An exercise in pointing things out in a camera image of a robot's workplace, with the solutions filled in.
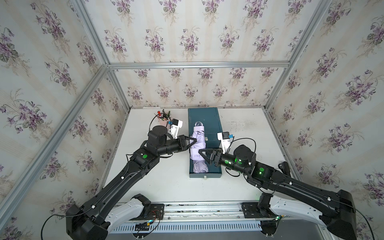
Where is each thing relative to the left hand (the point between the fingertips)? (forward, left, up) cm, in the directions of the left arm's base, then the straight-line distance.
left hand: (197, 142), depth 66 cm
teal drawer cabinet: (+22, -9, -8) cm, 25 cm away
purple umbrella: (+3, -1, +2) cm, 4 cm away
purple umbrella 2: (-2, -2, -23) cm, 23 cm away
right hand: (-4, -3, -2) cm, 5 cm away
